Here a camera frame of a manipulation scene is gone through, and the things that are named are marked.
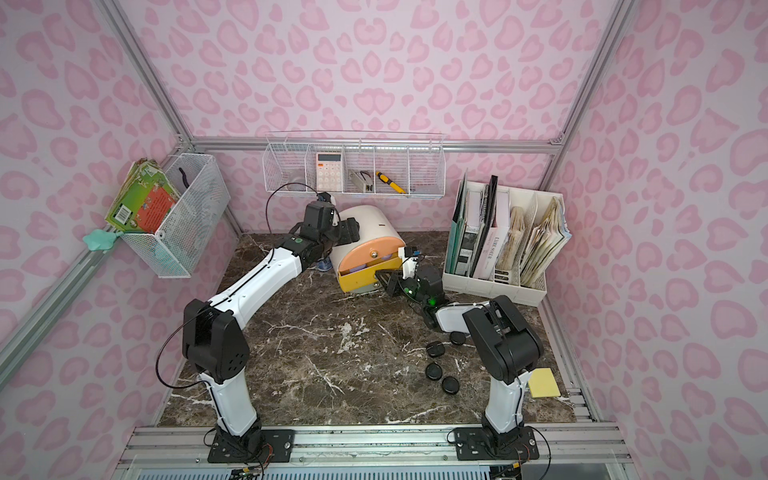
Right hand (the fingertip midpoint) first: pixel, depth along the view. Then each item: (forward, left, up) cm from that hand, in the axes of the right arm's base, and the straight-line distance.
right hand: (376, 273), depth 89 cm
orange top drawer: (+4, +1, +6) cm, 7 cm away
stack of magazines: (+6, -49, +8) cm, 50 cm away
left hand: (+11, +8, +9) cm, 17 cm away
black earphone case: (-14, -24, -14) cm, 31 cm away
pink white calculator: (+28, +15, +16) cm, 36 cm away
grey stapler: (+31, +8, +11) cm, 34 cm away
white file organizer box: (+25, -49, +3) cm, 55 cm away
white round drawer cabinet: (+13, +1, +8) cm, 15 cm away
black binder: (+7, -31, +14) cm, 35 cm away
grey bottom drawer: (-2, +3, -5) cm, 7 cm away
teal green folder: (+6, -23, +10) cm, 25 cm away
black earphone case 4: (-27, -21, -15) cm, 37 cm away
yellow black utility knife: (+28, -4, +11) cm, 30 cm away
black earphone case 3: (-24, -17, -14) cm, 32 cm away
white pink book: (+9, -36, +10) cm, 38 cm away
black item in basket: (+20, +56, +20) cm, 63 cm away
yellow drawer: (-1, +3, 0) cm, 3 cm away
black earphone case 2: (-17, -18, -14) cm, 28 cm away
